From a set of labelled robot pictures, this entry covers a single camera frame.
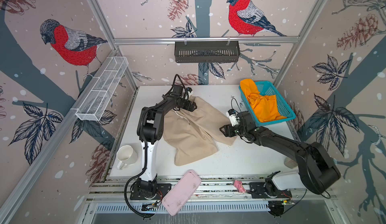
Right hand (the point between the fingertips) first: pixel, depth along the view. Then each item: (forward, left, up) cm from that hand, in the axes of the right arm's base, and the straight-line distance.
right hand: (223, 129), depth 88 cm
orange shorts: (+17, -28, 0) cm, 33 cm away
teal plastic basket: (+38, -35, -2) cm, 52 cm away
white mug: (-19, +54, +1) cm, 57 cm away
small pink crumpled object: (-29, -6, -5) cm, 30 cm away
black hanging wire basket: (+50, +13, +21) cm, 56 cm away
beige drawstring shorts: (0, +19, -6) cm, 20 cm away
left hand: (+19, +22, 0) cm, 29 cm away
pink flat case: (-35, +24, -5) cm, 42 cm away
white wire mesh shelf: (+7, +67, +26) cm, 72 cm away
